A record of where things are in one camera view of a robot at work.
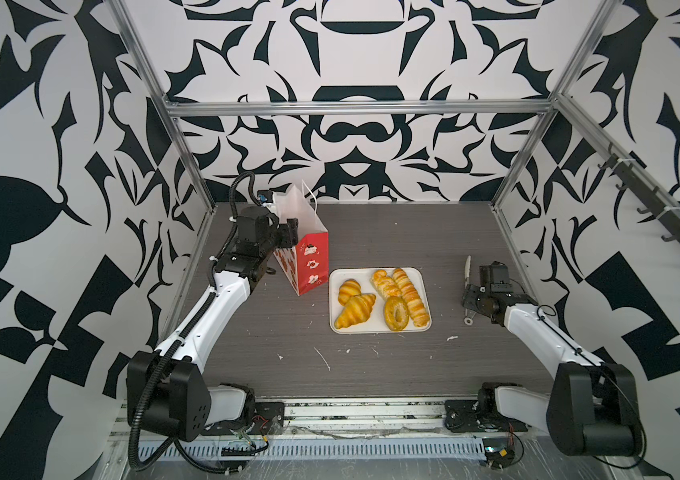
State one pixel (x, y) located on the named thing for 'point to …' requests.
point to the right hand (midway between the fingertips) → (480, 296)
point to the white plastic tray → (418, 277)
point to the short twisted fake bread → (384, 285)
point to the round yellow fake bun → (396, 313)
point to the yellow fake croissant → (356, 310)
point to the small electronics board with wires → (499, 452)
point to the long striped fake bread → (416, 308)
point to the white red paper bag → (306, 265)
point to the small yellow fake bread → (347, 289)
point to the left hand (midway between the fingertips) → (285, 214)
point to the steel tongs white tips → (469, 314)
